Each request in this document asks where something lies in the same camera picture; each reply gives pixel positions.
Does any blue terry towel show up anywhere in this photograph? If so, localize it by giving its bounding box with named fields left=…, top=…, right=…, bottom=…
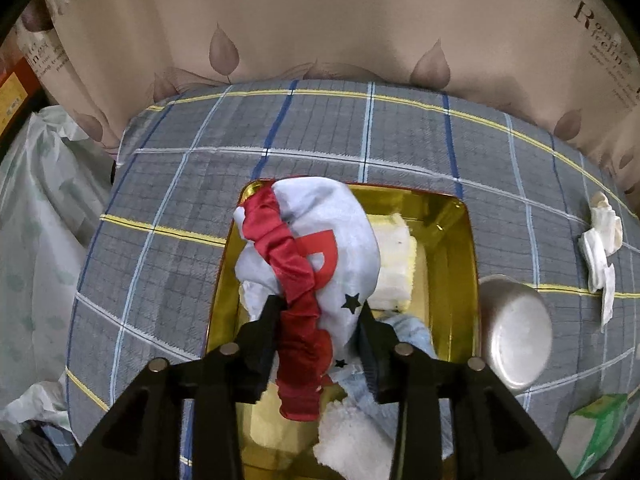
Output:
left=338, top=314, right=442, bottom=442

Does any white red printed garment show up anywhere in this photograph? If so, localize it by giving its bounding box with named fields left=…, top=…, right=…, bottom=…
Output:
left=233, top=177, right=381, bottom=422

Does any grey plaid bed sheet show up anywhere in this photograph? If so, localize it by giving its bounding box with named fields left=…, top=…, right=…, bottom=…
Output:
left=66, top=80, right=639, bottom=444

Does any steel metal bowl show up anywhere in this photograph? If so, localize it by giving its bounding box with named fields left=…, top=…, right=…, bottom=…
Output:
left=478, top=274, right=553, bottom=392

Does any green tissue pack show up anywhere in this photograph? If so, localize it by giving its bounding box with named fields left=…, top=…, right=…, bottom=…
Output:
left=558, top=393, right=628, bottom=478

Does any pale green patterned quilt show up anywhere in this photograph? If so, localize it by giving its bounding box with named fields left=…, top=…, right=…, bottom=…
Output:
left=1, top=106, right=113, bottom=439

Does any red yellow box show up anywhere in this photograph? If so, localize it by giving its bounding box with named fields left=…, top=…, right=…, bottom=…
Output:
left=0, top=58, right=42, bottom=138

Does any beige leaf print curtain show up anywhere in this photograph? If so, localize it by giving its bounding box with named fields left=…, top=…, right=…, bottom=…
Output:
left=9, top=0, right=639, bottom=202

